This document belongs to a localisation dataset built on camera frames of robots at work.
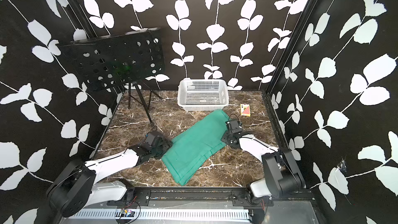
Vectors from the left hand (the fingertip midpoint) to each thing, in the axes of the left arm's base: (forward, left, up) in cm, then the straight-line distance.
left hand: (172, 144), depth 89 cm
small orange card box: (+24, -49, -1) cm, 55 cm away
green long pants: (0, -13, -2) cm, 13 cm away
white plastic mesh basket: (+42, -20, -3) cm, 47 cm away
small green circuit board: (-32, +18, -3) cm, 37 cm away
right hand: (+4, -31, 0) cm, 32 cm away
